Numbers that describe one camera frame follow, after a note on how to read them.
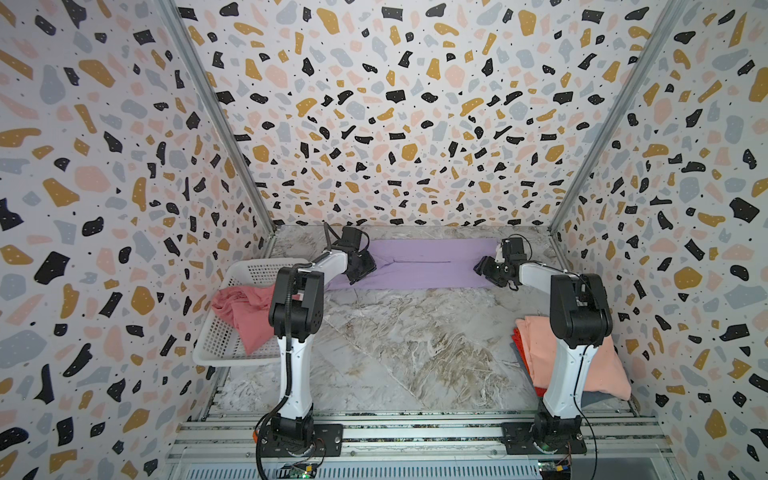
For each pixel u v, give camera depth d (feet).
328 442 2.41
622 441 2.49
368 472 2.30
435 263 3.60
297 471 2.30
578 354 1.90
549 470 2.34
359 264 3.08
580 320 1.83
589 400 2.05
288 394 2.01
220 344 2.82
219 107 2.83
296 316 1.89
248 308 2.80
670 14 2.36
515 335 2.95
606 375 2.61
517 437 2.44
